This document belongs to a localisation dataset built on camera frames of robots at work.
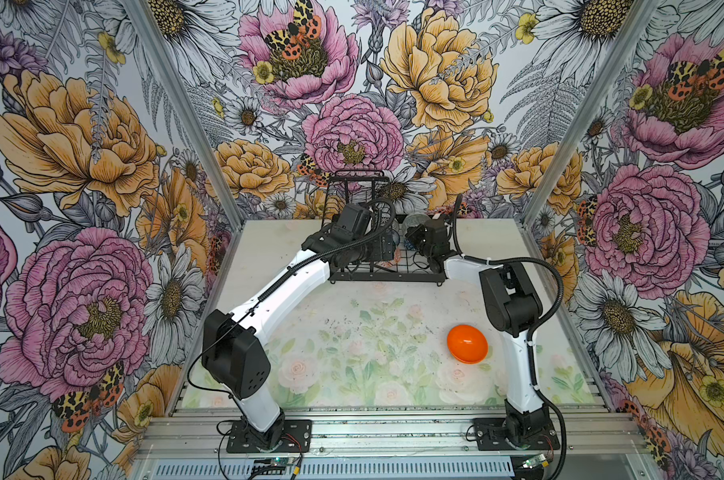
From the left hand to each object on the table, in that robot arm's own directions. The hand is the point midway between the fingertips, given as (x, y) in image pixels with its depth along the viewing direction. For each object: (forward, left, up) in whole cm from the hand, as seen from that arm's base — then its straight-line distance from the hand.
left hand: (378, 256), depth 82 cm
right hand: (+20, -10, -13) cm, 26 cm away
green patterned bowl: (+31, -16, -17) cm, 39 cm away
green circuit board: (-43, +23, -23) cm, 54 cm away
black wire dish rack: (+41, +5, -9) cm, 42 cm away
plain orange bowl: (-16, -26, -20) cm, 37 cm away
